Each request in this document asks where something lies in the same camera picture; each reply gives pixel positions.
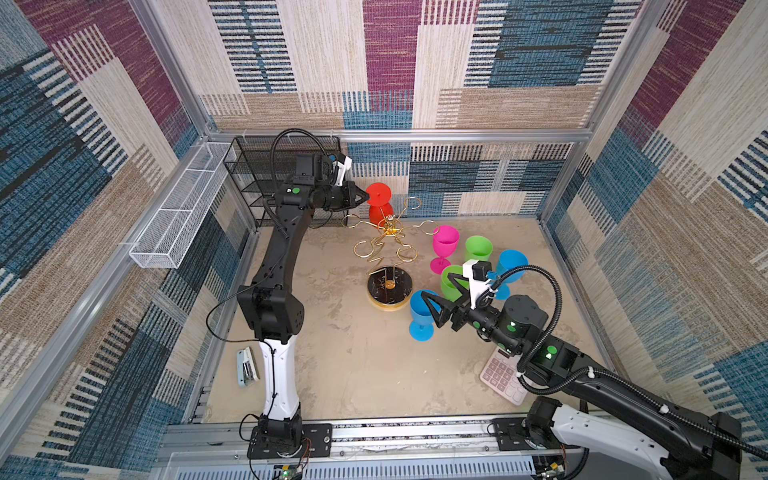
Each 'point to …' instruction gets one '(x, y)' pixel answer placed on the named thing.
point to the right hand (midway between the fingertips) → (436, 289)
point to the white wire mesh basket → (164, 240)
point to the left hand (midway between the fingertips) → (369, 191)
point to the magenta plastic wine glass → (445, 242)
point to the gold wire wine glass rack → (389, 285)
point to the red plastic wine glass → (380, 210)
